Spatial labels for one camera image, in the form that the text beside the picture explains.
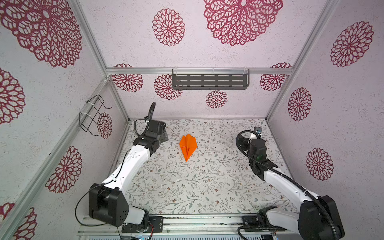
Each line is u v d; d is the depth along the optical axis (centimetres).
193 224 75
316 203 42
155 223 74
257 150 62
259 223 68
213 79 94
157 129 63
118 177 44
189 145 103
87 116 74
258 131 70
